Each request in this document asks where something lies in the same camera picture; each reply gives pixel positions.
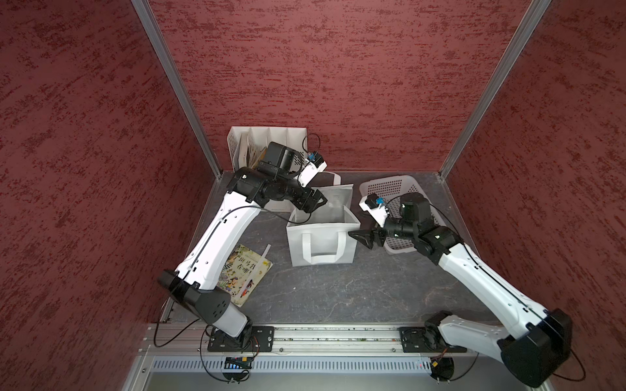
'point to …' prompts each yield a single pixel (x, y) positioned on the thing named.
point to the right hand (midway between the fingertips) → (354, 227)
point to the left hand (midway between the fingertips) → (312, 198)
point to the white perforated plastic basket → (391, 188)
